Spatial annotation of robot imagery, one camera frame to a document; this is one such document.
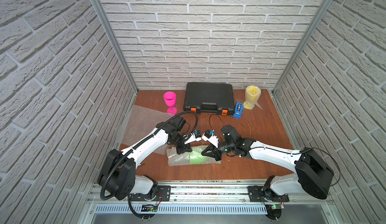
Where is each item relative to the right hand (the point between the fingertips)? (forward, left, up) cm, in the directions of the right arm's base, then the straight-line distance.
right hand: (204, 153), depth 77 cm
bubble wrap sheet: (+38, -36, +4) cm, 52 cm away
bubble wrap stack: (+28, +41, -10) cm, 50 cm away
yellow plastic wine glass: (+37, -36, +4) cm, 52 cm away
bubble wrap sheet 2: (-2, +16, -1) cm, 16 cm away
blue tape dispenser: (+33, -27, -6) cm, 44 cm away
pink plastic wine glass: (+36, +20, +5) cm, 42 cm away
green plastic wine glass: (-1, +5, -2) cm, 5 cm away
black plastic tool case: (+45, -8, -5) cm, 46 cm away
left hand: (+5, +7, -2) cm, 9 cm away
